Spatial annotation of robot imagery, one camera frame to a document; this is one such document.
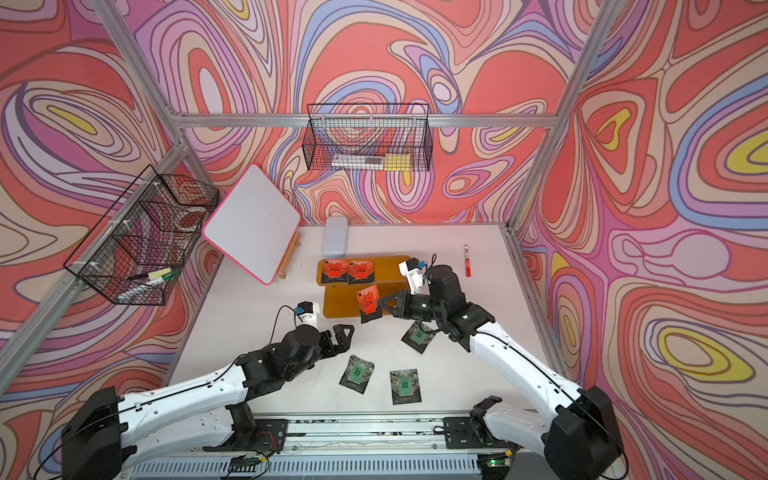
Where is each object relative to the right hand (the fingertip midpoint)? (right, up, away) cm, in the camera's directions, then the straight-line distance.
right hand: (381, 310), depth 74 cm
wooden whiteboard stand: (-32, +18, +36) cm, 52 cm away
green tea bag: (+11, -12, +17) cm, 23 cm away
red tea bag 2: (-7, +9, +15) cm, 18 cm away
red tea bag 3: (-3, +2, +1) cm, 4 cm away
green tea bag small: (-7, -20, +9) cm, 23 cm away
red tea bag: (-14, +9, +15) cm, 22 cm away
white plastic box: (-19, +22, +44) cm, 53 cm away
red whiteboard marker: (+31, +10, +34) cm, 48 cm away
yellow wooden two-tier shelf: (-14, -1, +26) cm, 30 cm away
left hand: (-9, -7, +5) cm, 12 cm away
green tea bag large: (+7, -22, +7) cm, 24 cm away
